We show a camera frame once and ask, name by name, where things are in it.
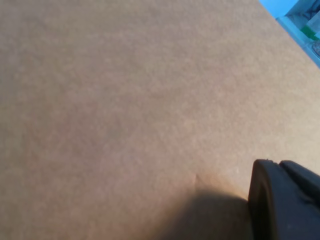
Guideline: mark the brown cardboard shoebox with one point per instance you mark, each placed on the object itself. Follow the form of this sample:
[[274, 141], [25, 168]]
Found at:
[[141, 119]]

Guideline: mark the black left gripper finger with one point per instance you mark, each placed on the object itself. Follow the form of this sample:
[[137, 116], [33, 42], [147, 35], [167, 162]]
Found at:
[[284, 201]]

